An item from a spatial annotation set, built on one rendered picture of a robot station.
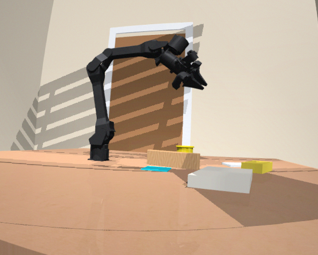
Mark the yellow cup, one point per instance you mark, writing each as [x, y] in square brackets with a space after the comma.
[185, 149]

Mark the yellow block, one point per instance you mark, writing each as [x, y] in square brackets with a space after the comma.
[259, 167]

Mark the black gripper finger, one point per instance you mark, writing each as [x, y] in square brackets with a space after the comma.
[197, 75]
[192, 83]

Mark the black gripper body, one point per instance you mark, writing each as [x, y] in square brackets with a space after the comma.
[181, 73]

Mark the white flat rectangle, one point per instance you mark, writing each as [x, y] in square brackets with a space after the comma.
[232, 164]

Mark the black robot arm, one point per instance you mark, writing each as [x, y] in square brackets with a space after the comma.
[104, 128]

